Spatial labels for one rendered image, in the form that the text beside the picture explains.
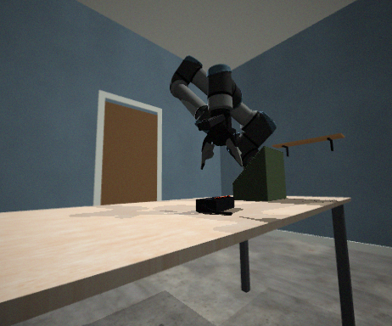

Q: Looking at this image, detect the black power strip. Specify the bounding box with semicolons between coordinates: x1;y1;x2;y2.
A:
196;195;235;215

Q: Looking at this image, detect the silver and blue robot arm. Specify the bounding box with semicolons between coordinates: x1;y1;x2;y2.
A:
170;56;277;169

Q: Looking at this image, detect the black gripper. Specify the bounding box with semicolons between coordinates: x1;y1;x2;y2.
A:
200;108;243;170

